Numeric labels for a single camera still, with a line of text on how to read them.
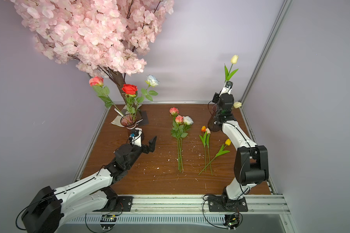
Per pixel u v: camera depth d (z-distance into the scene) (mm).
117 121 1101
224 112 659
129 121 883
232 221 696
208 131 998
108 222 715
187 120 1034
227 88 697
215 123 658
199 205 745
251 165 454
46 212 400
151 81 757
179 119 1034
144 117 1133
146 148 701
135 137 657
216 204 726
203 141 966
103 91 765
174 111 1098
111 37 465
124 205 729
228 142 943
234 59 725
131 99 797
